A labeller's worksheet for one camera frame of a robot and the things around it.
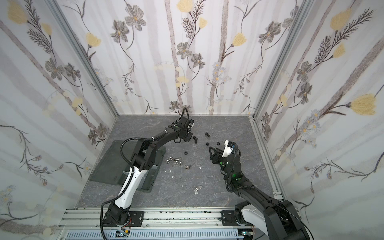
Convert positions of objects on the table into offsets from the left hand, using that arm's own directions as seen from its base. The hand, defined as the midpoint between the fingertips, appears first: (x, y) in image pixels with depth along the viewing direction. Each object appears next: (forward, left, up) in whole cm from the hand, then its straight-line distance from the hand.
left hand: (187, 131), depth 108 cm
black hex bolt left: (-6, -6, -1) cm, 8 cm away
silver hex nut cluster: (-23, +8, -1) cm, 24 cm away
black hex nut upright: (-17, +1, -1) cm, 17 cm away
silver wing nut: (-27, 0, -1) cm, 27 cm away
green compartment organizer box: (-24, +51, -4) cm, 56 cm away
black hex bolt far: (-3, -15, -1) cm, 15 cm away
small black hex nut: (-10, -14, -2) cm, 17 cm away
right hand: (-23, -12, +17) cm, 31 cm away
